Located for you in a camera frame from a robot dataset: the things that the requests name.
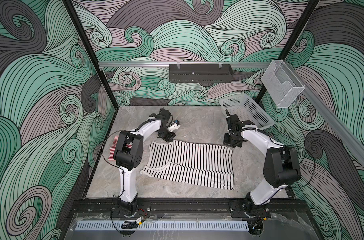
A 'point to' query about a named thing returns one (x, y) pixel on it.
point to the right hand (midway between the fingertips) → (228, 144)
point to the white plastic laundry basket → (246, 110)
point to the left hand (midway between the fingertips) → (171, 138)
